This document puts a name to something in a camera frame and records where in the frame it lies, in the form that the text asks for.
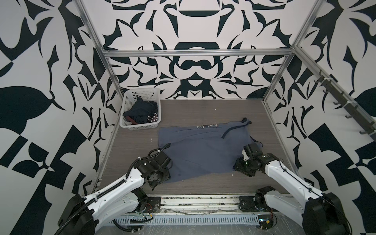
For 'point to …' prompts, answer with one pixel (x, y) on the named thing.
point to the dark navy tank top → (141, 109)
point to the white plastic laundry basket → (129, 97)
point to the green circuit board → (266, 221)
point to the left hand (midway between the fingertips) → (167, 175)
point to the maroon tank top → (128, 118)
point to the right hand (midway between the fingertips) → (236, 167)
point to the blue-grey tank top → (199, 151)
